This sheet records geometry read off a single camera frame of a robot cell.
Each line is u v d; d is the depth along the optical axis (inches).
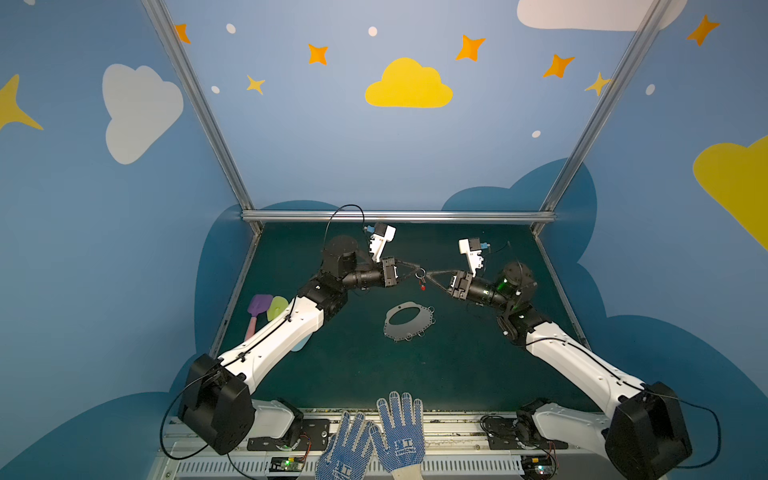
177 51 29.0
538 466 28.2
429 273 26.8
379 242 26.0
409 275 26.7
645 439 15.6
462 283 25.1
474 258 26.4
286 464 27.9
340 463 27.5
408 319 37.7
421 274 27.1
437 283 26.4
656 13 27.3
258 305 37.7
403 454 28.3
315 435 29.5
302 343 34.8
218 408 15.7
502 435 29.0
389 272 24.5
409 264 26.8
